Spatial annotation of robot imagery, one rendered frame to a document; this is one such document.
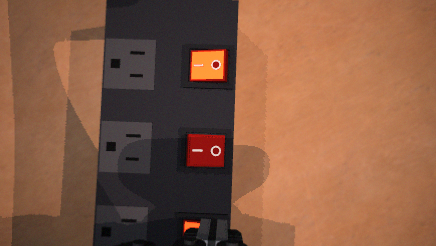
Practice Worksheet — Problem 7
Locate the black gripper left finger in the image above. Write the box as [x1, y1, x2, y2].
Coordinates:
[116, 219, 214, 246]

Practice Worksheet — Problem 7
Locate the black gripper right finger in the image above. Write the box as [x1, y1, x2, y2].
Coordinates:
[211, 219, 247, 246]

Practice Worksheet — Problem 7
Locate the black power strip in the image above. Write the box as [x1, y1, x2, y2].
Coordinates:
[93, 0, 239, 246]

